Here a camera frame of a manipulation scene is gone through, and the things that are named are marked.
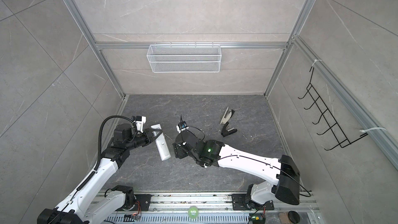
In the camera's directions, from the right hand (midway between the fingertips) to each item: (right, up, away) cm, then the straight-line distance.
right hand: (178, 143), depth 72 cm
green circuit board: (+37, -34, -2) cm, 50 cm away
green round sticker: (+7, -32, -1) cm, 33 cm away
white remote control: (-9, 0, +2) cm, 9 cm away
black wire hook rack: (+67, +5, -13) cm, 68 cm away
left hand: (-10, +6, +5) cm, 12 cm away
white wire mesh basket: (0, +50, +28) cm, 57 cm away
